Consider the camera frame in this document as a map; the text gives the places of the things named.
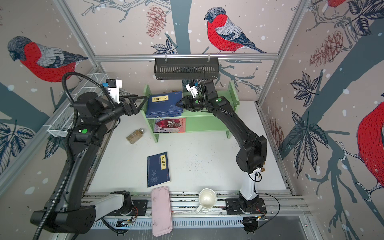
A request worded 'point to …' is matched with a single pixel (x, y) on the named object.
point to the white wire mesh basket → (63, 123)
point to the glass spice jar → (135, 136)
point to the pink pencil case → (161, 210)
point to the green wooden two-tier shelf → (205, 121)
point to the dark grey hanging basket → (186, 68)
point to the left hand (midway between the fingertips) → (140, 96)
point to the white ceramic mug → (207, 199)
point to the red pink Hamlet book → (169, 125)
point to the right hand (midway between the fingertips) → (177, 106)
